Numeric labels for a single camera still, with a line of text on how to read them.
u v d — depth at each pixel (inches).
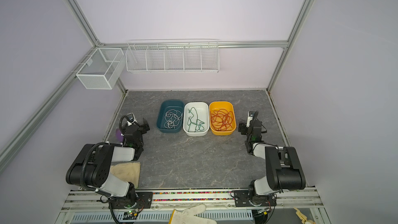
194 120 39.7
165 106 41.9
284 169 17.7
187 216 27.3
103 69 38.8
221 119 40.3
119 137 37.6
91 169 17.7
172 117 40.3
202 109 42.5
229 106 41.4
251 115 32.3
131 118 30.6
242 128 34.6
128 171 32.5
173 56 38.7
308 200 29.1
